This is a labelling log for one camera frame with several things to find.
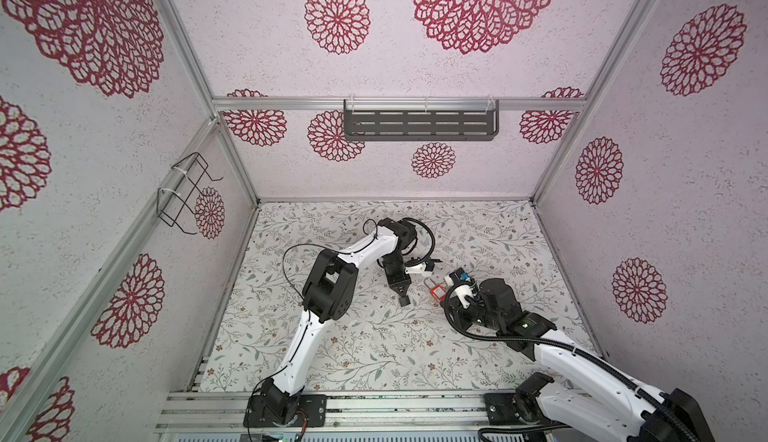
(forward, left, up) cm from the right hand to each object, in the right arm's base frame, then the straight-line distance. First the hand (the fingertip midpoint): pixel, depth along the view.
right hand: (443, 299), depth 81 cm
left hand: (+7, +12, -10) cm, 17 cm away
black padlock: (+4, +10, -11) cm, 16 cm away
